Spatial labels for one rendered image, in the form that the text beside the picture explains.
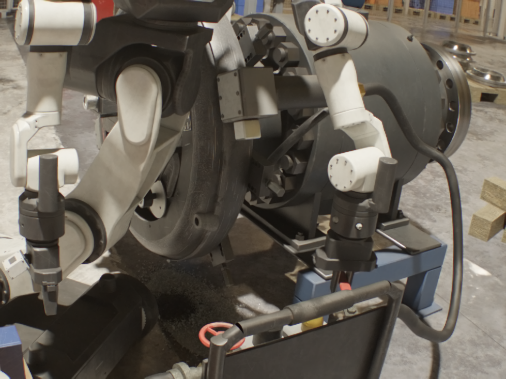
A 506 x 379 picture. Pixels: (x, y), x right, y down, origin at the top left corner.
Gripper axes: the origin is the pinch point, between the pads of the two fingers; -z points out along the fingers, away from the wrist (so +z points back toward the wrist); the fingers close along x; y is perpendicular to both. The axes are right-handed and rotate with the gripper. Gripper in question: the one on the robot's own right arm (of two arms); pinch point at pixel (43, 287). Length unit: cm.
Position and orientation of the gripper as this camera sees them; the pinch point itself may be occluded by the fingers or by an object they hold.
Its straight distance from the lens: 118.3
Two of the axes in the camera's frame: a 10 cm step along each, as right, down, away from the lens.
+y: 8.6, -0.5, 5.1
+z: 0.9, -9.6, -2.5
